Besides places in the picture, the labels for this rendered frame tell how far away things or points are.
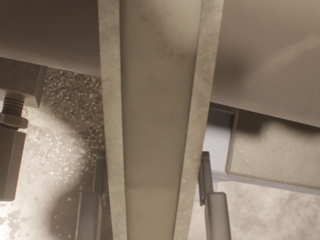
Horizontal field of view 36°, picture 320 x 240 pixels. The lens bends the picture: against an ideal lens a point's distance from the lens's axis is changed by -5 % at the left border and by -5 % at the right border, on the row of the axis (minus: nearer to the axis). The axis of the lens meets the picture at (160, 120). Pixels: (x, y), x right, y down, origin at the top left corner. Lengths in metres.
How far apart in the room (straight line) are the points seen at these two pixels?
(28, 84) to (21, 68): 0.01
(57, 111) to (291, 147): 0.39
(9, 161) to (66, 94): 0.59
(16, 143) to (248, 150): 0.41
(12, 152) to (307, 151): 0.47
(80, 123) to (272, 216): 0.38
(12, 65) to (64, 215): 0.62
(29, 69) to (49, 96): 0.61
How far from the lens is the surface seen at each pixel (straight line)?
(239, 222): 0.92
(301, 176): 0.68
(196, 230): 0.89
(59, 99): 0.87
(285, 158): 0.67
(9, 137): 0.28
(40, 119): 0.86
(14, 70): 0.26
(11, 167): 0.28
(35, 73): 0.26
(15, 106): 0.29
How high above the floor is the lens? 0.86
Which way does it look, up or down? 75 degrees down
